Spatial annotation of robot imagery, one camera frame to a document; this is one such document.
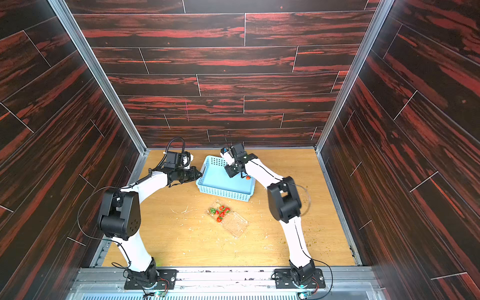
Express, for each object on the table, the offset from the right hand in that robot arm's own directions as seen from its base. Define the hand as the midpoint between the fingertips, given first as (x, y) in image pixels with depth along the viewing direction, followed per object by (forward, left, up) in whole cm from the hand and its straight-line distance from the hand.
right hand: (234, 167), depth 102 cm
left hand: (-7, +16, +2) cm, 18 cm away
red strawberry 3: (-24, +9, -6) cm, 26 cm away
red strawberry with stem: (-22, +5, -6) cm, 24 cm away
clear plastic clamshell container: (-24, +5, -6) cm, 25 cm away
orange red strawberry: (-3, -8, -6) cm, 10 cm away
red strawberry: (-24, +2, -5) cm, 24 cm away
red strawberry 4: (-29, +6, -6) cm, 30 cm away
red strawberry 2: (-25, +4, -6) cm, 27 cm away
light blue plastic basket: (-5, +11, -6) cm, 13 cm away
